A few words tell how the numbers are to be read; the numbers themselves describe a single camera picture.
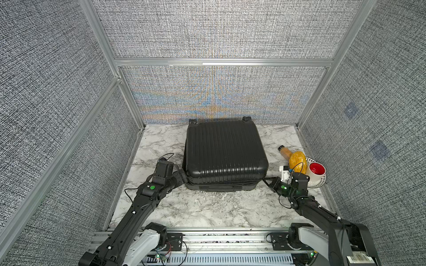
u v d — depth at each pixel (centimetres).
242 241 75
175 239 74
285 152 103
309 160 97
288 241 73
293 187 70
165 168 60
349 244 45
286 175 80
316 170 92
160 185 56
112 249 40
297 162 91
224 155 78
